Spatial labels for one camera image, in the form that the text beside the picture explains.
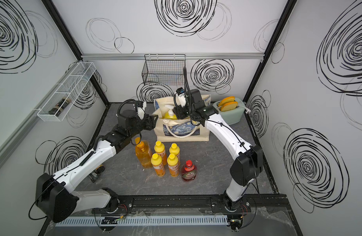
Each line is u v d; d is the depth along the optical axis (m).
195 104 0.60
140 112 0.67
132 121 0.58
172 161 0.68
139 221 0.96
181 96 0.69
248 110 0.96
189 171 0.73
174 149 0.71
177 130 0.87
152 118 0.69
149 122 0.68
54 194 0.39
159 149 0.73
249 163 0.43
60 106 0.67
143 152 0.77
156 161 0.68
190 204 0.75
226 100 0.93
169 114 0.84
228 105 0.92
